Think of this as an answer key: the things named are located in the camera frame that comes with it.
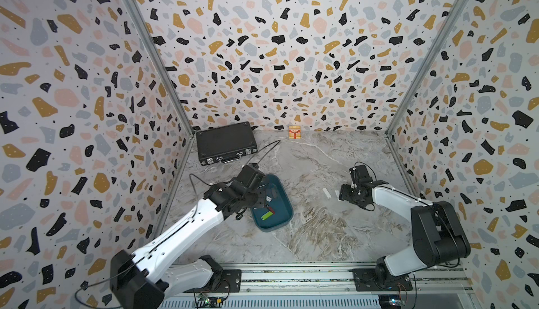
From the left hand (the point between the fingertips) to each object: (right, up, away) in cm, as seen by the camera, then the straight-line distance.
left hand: (263, 195), depth 76 cm
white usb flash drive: (+28, -4, +21) cm, 35 cm away
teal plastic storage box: (+5, -5, +19) cm, 20 cm away
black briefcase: (-22, +20, +31) cm, 43 cm away
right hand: (+36, -4, +18) cm, 40 cm away
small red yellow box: (+14, +27, +44) cm, 54 cm away
